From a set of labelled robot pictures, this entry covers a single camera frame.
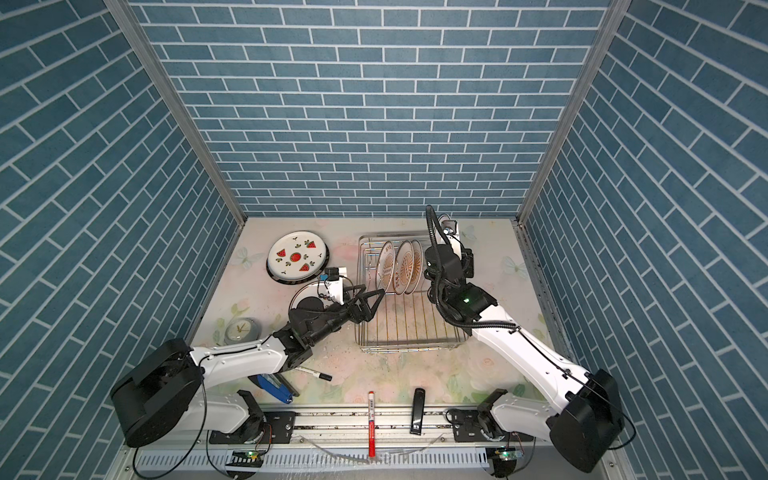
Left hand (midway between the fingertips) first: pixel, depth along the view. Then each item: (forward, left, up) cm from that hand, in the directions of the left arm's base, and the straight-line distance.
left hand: (376, 292), depth 77 cm
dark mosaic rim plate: (+21, +29, -17) cm, 39 cm away
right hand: (+9, -20, +10) cm, 24 cm away
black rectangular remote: (-24, -11, -18) cm, 32 cm away
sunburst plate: (+18, -8, -13) cm, 24 cm away
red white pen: (-27, +1, -19) cm, 33 cm away
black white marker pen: (-15, +16, -19) cm, 29 cm away
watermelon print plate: (+32, +29, -16) cm, 46 cm away
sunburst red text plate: (+18, -2, -13) cm, 22 cm away
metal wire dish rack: (0, -7, -18) cm, 20 cm away
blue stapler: (-17, +28, -20) cm, 38 cm away
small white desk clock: (-2, +40, -16) cm, 43 cm away
